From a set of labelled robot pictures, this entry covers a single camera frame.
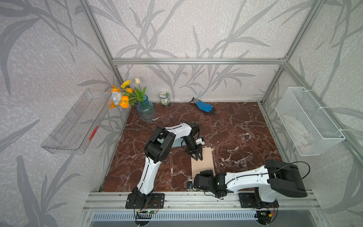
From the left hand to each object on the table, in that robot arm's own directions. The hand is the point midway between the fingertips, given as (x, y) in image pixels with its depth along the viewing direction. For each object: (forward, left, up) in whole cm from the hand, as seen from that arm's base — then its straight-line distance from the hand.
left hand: (200, 158), depth 87 cm
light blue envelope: (+3, +13, +14) cm, 20 cm away
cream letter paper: (-3, -4, -2) cm, 5 cm away
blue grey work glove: (+40, -9, +2) cm, 41 cm away
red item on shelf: (0, +51, +29) cm, 59 cm away
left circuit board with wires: (-27, +27, -2) cm, 38 cm away
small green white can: (+49, +27, +4) cm, 56 cm away
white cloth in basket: (+6, -54, +21) cm, 58 cm away
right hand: (-9, -1, -1) cm, 9 cm away
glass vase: (+33, +39, +9) cm, 51 cm away
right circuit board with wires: (-29, -34, -1) cm, 45 cm away
